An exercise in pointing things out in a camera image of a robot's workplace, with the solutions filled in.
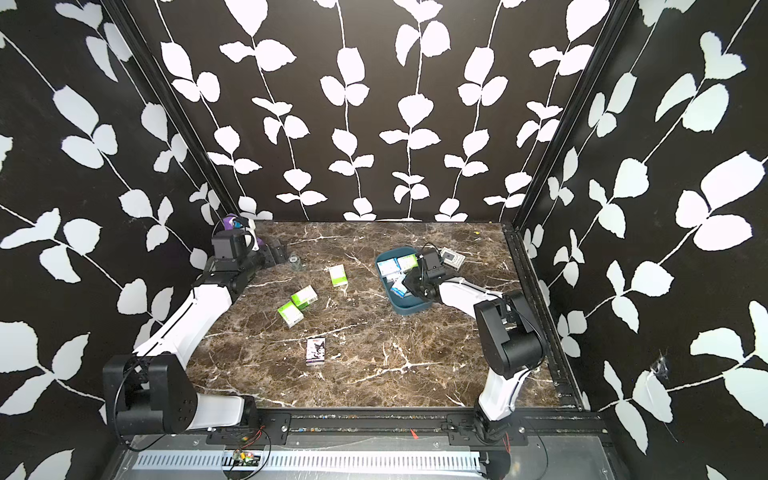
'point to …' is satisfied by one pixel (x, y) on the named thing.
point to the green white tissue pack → (407, 262)
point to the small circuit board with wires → (244, 459)
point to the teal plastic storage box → (408, 305)
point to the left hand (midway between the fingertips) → (272, 241)
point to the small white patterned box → (452, 258)
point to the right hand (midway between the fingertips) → (403, 276)
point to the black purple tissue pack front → (315, 351)
